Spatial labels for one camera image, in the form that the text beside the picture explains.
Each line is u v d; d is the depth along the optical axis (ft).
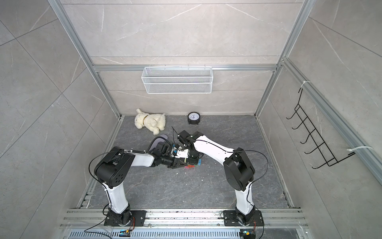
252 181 1.71
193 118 3.77
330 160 1.90
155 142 2.64
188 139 2.09
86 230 2.07
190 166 2.87
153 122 3.35
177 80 3.31
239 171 1.59
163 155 2.66
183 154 2.57
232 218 2.40
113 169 1.66
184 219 2.45
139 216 2.40
